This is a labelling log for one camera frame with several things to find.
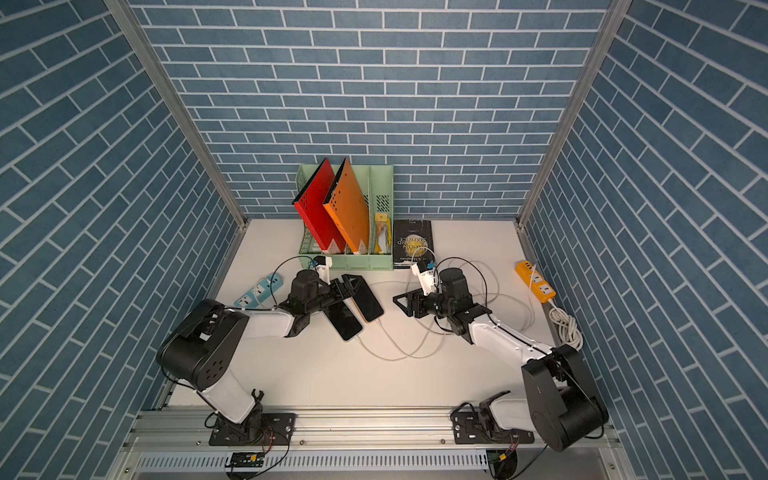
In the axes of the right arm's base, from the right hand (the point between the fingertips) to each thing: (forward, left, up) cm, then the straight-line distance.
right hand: (403, 297), depth 84 cm
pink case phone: (+4, +12, -12) cm, 18 cm away
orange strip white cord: (-1, -50, -10) cm, 51 cm away
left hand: (+6, +13, -4) cm, 15 cm away
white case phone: (-3, +18, -11) cm, 22 cm away
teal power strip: (+1, +49, -9) cm, 50 cm away
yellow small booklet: (+32, +10, -8) cm, 34 cm away
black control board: (-39, +36, -16) cm, 55 cm away
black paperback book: (+30, -2, -11) cm, 32 cm away
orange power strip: (+18, -42, -10) cm, 47 cm away
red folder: (+22, +29, +16) cm, 39 cm away
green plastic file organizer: (+40, +14, +8) cm, 43 cm away
